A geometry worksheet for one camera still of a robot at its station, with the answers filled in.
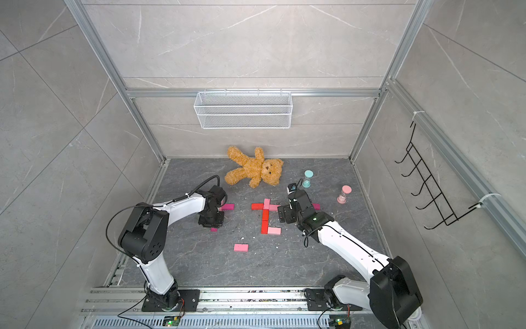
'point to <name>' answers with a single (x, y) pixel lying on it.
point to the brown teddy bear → (254, 170)
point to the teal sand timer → (308, 174)
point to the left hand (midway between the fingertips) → (219, 222)
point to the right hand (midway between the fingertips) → (293, 206)
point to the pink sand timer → (345, 189)
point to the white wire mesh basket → (243, 110)
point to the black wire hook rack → (444, 211)
